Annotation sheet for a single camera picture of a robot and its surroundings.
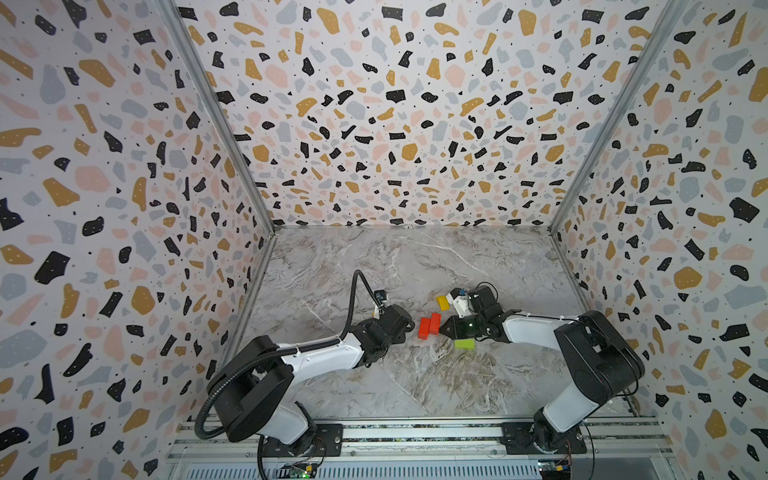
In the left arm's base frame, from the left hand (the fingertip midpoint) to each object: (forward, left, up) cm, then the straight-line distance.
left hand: (398, 321), depth 87 cm
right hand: (+1, -12, -4) cm, 13 cm away
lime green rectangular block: (-5, -21, -5) cm, 22 cm away
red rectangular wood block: (0, -8, -6) cm, 10 cm away
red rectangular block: (+2, -11, -6) cm, 13 cm away
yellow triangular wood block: (+9, -15, -5) cm, 18 cm away
